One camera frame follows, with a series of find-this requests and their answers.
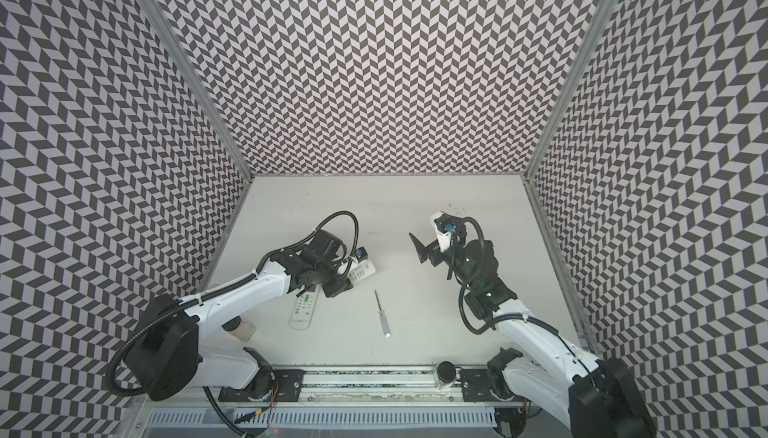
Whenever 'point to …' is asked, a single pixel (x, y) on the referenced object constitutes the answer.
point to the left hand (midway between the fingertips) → (344, 277)
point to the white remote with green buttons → (303, 310)
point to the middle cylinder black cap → (445, 375)
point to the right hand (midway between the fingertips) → (425, 231)
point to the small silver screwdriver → (382, 317)
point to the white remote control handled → (361, 271)
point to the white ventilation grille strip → (329, 419)
